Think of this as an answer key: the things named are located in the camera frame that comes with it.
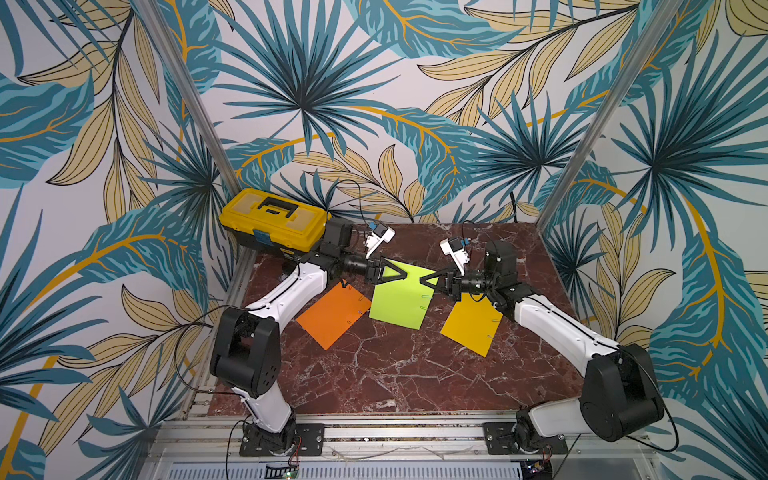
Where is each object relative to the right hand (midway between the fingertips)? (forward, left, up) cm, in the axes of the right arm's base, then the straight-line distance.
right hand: (422, 280), depth 75 cm
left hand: (0, +5, +2) cm, 6 cm away
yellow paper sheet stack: (0, -18, -24) cm, 31 cm away
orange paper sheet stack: (+4, +26, -24) cm, 36 cm away
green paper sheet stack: (-3, +5, -5) cm, 8 cm away
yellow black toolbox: (+29, +45, -6) cm, 54 cm away
